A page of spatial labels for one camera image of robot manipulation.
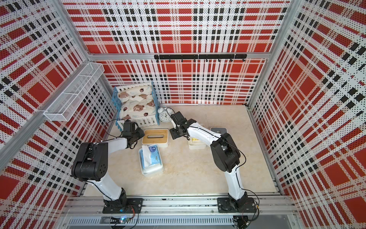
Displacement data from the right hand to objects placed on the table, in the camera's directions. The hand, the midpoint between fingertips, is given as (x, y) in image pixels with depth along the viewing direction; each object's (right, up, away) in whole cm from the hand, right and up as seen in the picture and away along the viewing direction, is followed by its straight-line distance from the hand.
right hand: (177, 132), depth 93 cm
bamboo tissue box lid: (-9, -6, +1) cm, 11 cm away
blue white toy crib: (-27, +7, +9) cm, 29 cm away
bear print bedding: (-34, +22, +19) cm, 45 cm away
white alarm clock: (-10, +12, +12) cm, 20 cm away
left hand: (-24, 0, +7) cm, 25 cm away
